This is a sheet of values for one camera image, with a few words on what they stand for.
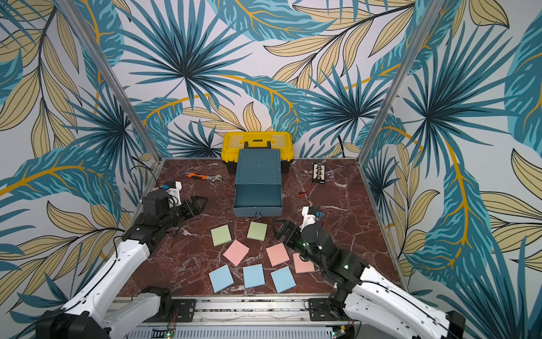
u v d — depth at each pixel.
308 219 0.64
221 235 0.91
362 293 0.47
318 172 1.13
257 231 0.93
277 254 0.86
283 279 0.80
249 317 0.73
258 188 0.88
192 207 0.70
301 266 0.84
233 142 1.03
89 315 0.39
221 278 0.81
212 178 1.10
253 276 0.81
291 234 0.61
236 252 0.87
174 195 0.70
